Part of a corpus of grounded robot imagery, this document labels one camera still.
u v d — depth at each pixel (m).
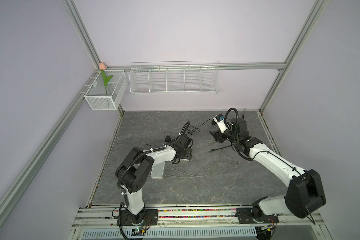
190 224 0.73
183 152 0.86
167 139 0.99
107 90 0.89
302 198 0.42
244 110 1.23
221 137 0.75
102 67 0.89
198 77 1.03
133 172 0.48
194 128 1.08
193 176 0.87
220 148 0.99
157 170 0.87
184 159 0.88
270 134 1.12
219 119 0.72
